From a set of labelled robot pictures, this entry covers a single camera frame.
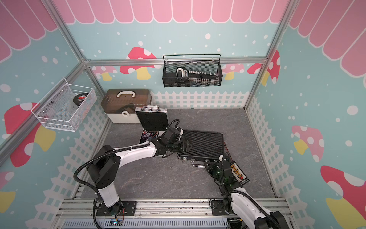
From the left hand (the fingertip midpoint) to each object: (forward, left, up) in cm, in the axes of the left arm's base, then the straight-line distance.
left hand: (188, 149), depth 87 cm
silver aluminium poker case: (+20, +25, +4) cm, 32 cm away
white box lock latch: (+25, +44, +5) cm, 51 cm away
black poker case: (+3, -12, -2) cm, 13 cm away
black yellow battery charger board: (-14, -32, -7) cm, 35 cm away
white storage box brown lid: (+26, +46, +12) cm, 54 cm away
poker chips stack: (+13, +30, -5) cm, 33 cm away
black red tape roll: (+17, +61, +25) cm, 68 cm away
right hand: (-7, -10, -5) cm, 13 cm away
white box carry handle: (+39, +45, +12) cm, 61 cm away
